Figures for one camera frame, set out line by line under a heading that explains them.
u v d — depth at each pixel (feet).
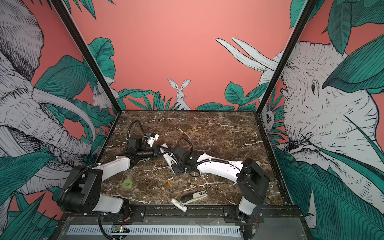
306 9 2.30
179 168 2.38
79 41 2.64
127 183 2.75
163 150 2.68
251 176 1.63
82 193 1.42
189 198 2.45
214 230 2.30
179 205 2.49
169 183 2.75
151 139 2.70
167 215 2.45
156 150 2.50
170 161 2.69
